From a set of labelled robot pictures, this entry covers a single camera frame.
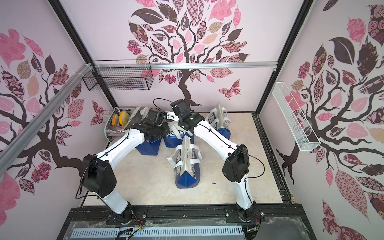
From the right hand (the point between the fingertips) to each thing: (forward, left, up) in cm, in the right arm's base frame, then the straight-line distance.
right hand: (185, 108), depth 82 cm
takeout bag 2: (-1, -19, -8) cm, 21 cm away
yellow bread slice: (+3, +40, -10) cm, 41 cm away
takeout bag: (-9, +6, -11) cm, 16 cm away
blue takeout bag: (-29, -1, -6) cm, 29 cm away
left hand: (-8, +11, -13) cm, 19 cm away
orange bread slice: (+1, +44, -9) cm, 45 cm away
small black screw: (-32, -15, -30) cm, 46 cm away
